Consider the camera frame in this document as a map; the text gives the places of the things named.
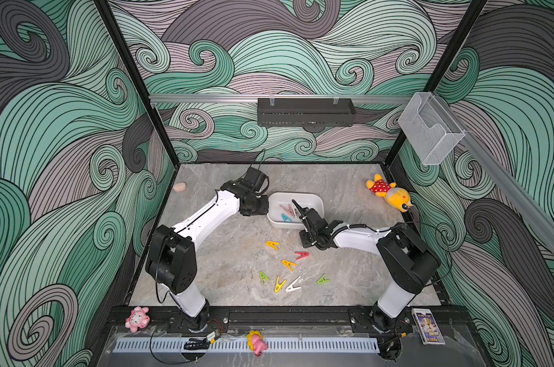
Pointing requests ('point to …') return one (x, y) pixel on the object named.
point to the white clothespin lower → (291, 287)
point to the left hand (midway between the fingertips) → (264, 206)
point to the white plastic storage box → (281, 212)
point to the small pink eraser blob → (180, 186)
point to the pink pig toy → (138, 318)
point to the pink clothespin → (288, 210)
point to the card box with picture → (427, 326)
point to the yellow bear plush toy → (396, 197)
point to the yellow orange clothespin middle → (288, 264)
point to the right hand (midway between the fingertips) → (304, 238)
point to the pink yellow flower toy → (255, 342)
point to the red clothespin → (302, 254)
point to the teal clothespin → (285, 219)
